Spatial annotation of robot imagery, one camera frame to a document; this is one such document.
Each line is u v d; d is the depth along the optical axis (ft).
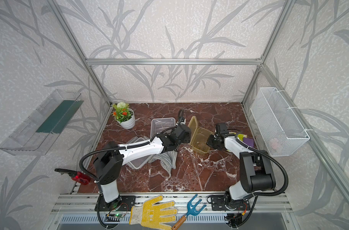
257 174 1.46
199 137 3.30
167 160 2.76
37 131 2.11
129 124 3.25
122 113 3.05
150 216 2.27
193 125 3.10
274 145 2.42
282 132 1.99
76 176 2.38
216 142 2.35
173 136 2.13
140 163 2.86
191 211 2.35
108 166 1.52
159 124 3.53
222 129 2.42
